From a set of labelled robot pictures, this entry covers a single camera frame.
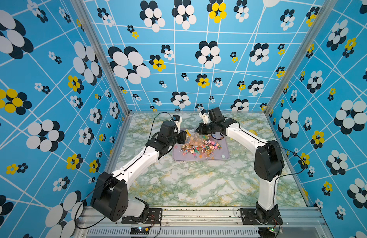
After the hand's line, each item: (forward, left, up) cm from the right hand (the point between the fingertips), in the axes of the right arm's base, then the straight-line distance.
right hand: (197, 129), depth 91 cm
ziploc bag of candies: (-5, +2, -3) cm, 6 cm away
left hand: (-6, +6, +6) cm, 11 cm away
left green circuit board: (-51, +29, -17) cm, 61 cm away
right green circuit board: (-50, -32, -16) cm, 62 cm away
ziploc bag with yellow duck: (+4, -38, -8) cm, 40 cm away
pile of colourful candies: (-5, -4, -11) cm, 13 cm away
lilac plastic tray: (-10, -16, -14) cm, 23 cm away
